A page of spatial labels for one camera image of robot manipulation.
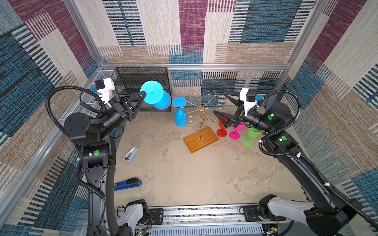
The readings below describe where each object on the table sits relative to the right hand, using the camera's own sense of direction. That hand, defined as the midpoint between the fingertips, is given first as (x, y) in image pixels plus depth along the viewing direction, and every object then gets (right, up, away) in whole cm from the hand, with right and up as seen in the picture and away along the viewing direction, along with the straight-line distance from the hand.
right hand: (220, 104), depth 57 cm
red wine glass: (+11, -14, +48) cm, 51 cm away
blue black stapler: (-45, -40, +24) cm, 65 cm away
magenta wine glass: (+19, -16, +45) cm, 51 cm away
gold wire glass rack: (-5, +1, +20) cm, 21 cm away
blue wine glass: (-17, -4, +26) cm, 32 cm away
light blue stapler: (-48, -28, +36) cm, 66 cm away
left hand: (-25, +1, -11) cm, 27 cm away
